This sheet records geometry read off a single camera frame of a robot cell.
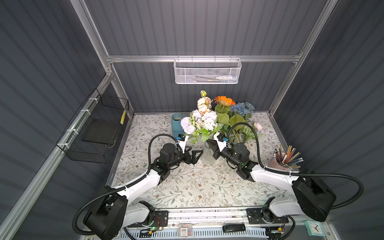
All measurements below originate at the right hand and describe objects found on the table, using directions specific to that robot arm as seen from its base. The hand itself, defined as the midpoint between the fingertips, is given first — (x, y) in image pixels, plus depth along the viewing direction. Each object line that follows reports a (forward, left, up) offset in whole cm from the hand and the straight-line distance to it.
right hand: (210, 141), depth 78 cm
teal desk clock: (-36, -48, -20) cm, 63 cm away
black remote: (-35, -11, -24) cm, 44 cm away
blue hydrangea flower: (+36, -27, -11) cm, 46 cm away
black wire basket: (+12, +59, +15) cm, 63 cm away
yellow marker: (+12, +48, +6) cm, 50 cm away
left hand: (-3, +7, -4) cm, 8 cm away
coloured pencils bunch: (-5, -44, -11) cm, 46 cm away
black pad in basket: (+2, +55, +8) cm, 56 cm away
